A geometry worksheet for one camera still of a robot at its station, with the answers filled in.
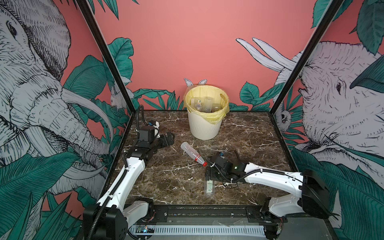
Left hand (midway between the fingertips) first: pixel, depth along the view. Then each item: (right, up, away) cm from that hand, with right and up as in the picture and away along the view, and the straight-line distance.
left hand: (168, 134), depth 81 cm
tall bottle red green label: (+17, +16, +9) cm, 25 cm away
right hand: (+22, -21, -1) cm, 31 cm away
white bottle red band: (+14, -13, +11) cm, 22 cm away
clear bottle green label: (+22, -28, -3) cm, 36 cm away
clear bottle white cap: (+23, +19, +20) cm, 36 cm away
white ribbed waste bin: (+20, +3, +22) cm, 30 cm away
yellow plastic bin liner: (+30, +24, +15) cm, 42 cm away
